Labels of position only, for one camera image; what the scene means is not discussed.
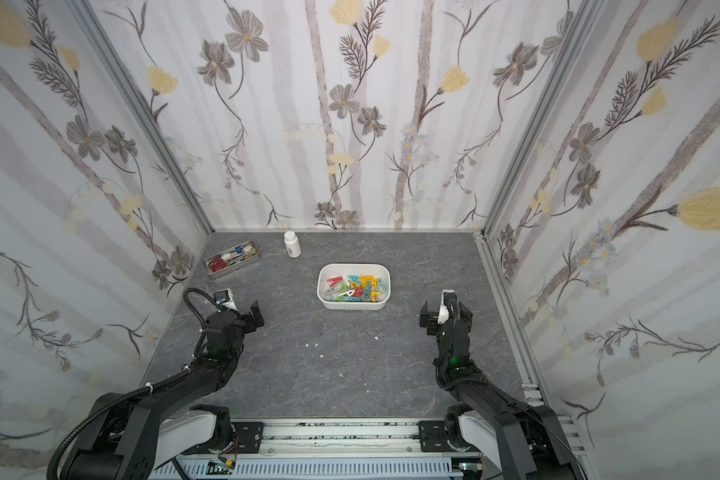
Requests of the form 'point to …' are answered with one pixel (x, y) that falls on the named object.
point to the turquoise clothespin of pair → (351, 298)
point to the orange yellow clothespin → (368, 278)
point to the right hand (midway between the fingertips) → (448, 301)
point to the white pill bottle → (292, 244)
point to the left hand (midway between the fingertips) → (241, 302)
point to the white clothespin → (349, 293)
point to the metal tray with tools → (231, 258)
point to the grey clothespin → (331, 290)
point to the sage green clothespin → (380, 283)
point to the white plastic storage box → (354, 286)
